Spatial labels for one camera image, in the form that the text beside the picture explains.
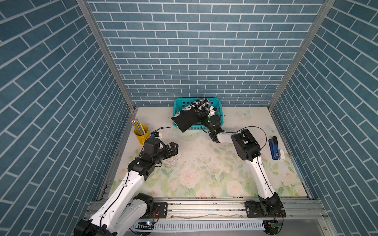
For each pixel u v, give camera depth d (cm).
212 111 99
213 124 84
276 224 70
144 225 72
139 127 93
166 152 70
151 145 59
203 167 89
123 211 46
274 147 95
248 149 64
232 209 76
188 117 96
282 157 91
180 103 112
